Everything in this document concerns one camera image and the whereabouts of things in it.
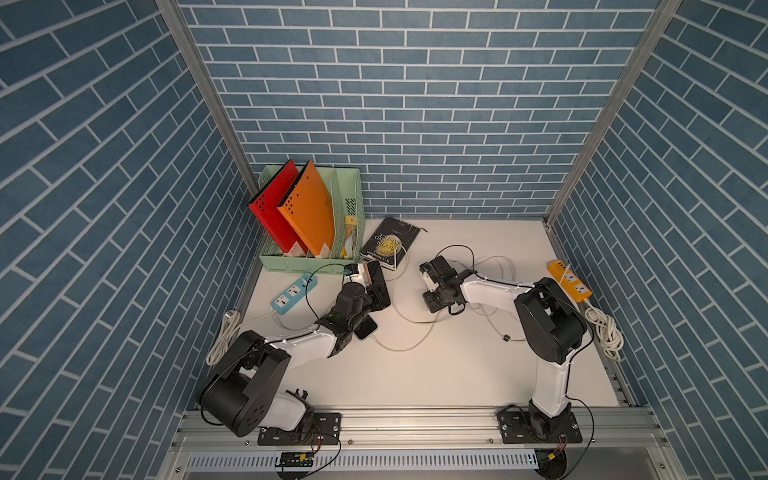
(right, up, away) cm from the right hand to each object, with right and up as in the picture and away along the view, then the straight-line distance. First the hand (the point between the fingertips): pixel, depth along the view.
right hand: (433, 300), depth 98 cm
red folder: (-50, +30, -11) cm, 60 cm away
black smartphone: (-18, +6, -7) cm, 20 cm away
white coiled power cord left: (-64, -8, -7) cm, 65 cm away
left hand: (-14, +6, -10) cm, 18 cm away
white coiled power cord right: (+51, -8, -11) cm, 53 cm away
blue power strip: (-43, +5, 0) cm, 43 cm away
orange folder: (-42, +31, +2) cm, 52 cm away
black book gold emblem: (-15, +19, +13) cm, 27 cm away
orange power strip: (+43, +9, -1) cm, 44 cm away
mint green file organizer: (-30, +37, +7) cm, 48 cm away
